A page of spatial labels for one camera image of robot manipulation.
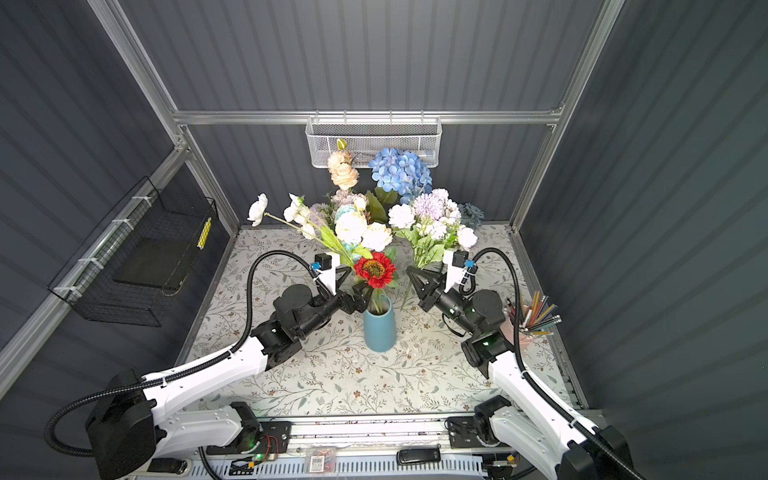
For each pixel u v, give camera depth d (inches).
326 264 24.7
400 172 27.8
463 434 29.0
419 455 28.3
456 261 23.7
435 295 23.9
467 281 24.5
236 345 20.7
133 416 16.0
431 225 23.0
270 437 28.5
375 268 26.3
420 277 25.5
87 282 24.3
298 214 25.3
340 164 32.6
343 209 28.9
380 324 29.2
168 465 25.9
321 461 26.9
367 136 38.9
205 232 32.7
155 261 29.6
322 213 33.2
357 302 25.7
